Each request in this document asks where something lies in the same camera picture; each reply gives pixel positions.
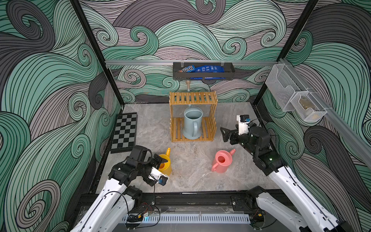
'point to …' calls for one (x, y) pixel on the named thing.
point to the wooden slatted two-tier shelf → (208, 124)
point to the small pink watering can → (223, 159)
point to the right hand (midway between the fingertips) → (230, 127)
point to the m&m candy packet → (190, 68)
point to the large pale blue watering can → (192, 127)
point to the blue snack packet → (209, 68)
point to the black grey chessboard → (124, 135)
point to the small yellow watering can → (165, 167)
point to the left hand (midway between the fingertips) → (161, 162)
